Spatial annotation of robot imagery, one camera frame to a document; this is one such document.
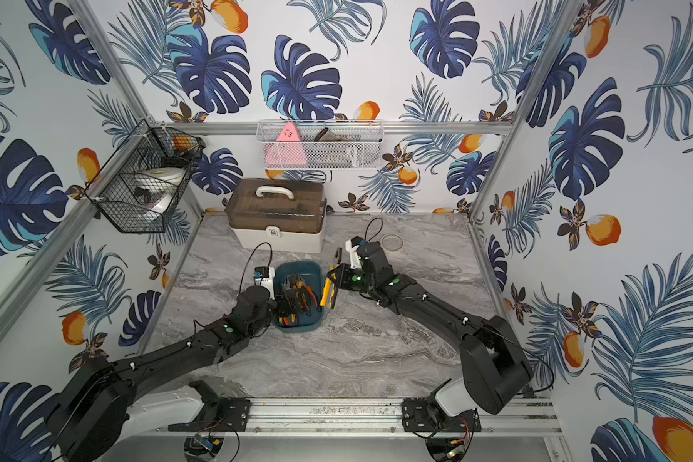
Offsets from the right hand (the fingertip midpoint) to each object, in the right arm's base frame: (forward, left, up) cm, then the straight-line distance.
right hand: (328, 273), depth 82 cm
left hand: (-3, +11, -4) cm, 12 cm away
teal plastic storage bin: (+12, +8, -15) cm, 21 cm away
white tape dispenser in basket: (+17, +49, +18) cm, 55 cm away
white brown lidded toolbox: (+20, +16, +4) cm, 26 cm away
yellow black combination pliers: (-4, 0, -2) cm, 5 cm away
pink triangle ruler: (+32, +14, +19) cm, 40 cm away
